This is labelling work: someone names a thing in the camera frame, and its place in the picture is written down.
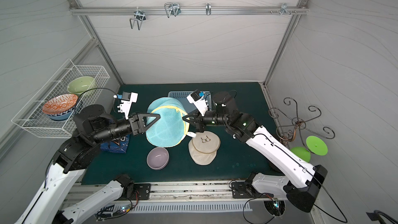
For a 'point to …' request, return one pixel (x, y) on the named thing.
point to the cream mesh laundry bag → (203, 147)
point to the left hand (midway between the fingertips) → (158, 118)
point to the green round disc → (315, 145)
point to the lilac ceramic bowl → (157, 158)
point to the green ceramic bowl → (80, 84)
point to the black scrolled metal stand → (287, 134)
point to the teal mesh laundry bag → (171, 129)
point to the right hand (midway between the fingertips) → (183, 116)
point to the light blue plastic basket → (182, 96)
